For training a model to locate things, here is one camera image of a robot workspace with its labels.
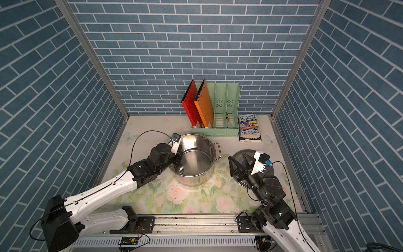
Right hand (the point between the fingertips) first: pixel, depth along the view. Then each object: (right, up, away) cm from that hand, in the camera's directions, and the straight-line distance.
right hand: (237, 157), depth 65 cm
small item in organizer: (+3, +16, +50) cm, 52 cm away
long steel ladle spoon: (-28, -12, +24) cm, 39 cm away
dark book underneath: (+15, +6, +40) cm, 43 cm away
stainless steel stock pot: (-18, -3, +30) cm, 35 cm away
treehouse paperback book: (+16, +14, +44) cm, 48 cm away
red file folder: (-24, +27, +24) cm, 44 cm away
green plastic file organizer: (0, +33, +50) cm, 60 cm away
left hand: (-24, +3, +12) cm, 26 cm away
